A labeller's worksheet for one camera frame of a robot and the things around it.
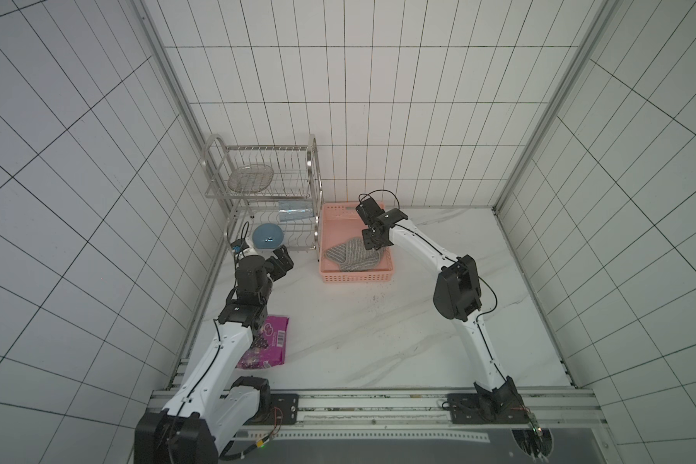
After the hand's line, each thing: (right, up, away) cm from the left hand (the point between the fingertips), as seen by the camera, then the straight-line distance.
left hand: (273, 258), depth 83 cm
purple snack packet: (+1, -26, -4) cm, 26 cm away
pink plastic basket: (+19, +11, +33) cm, 39 cm away
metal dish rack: (-6, +26, +31) cm, 41 cm away
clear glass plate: (-10, +25, +10) cm, 29 cm away
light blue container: (+1, +16, +28) cm, 32 cm away
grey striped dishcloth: (+23, -1, +18) cm, 30 cm away
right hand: (+28, +4, +16) cm, 32 cm away
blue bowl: (-7, +6, +18) cm, 20 cm away
